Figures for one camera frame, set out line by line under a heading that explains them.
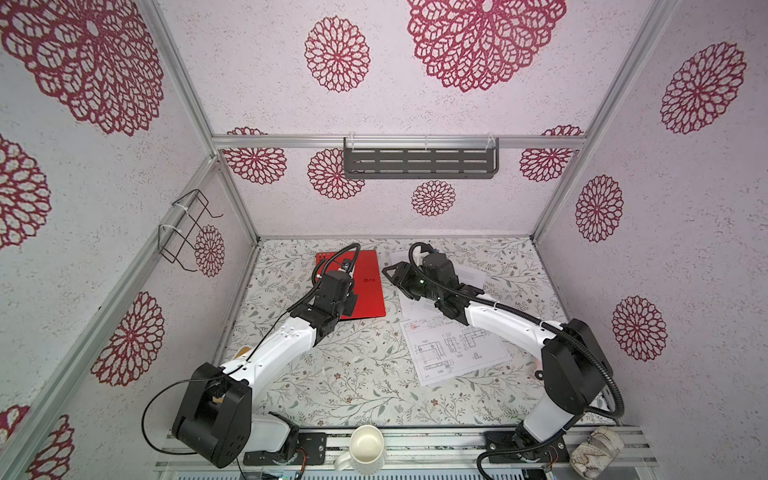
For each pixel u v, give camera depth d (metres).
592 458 0.70
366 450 0.76
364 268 0.77
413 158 0.96
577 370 0.46
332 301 0.64
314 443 0.76
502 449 0.74
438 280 0.66
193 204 0.81
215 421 0.41
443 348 0.92
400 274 0.74
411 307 1.00
